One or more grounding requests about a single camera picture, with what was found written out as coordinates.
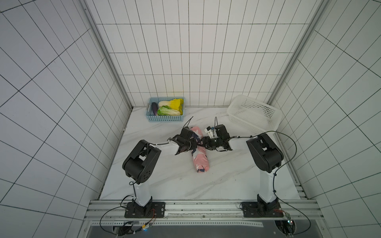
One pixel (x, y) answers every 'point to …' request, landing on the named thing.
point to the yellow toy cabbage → (177, 104)
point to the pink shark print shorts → (200, 156)
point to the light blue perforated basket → (152, 117)
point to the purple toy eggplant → (154, 106)
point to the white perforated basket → (254, 114)
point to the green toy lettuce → (167, 110)
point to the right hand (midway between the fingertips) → (194, 146)
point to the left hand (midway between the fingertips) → (194, 146)
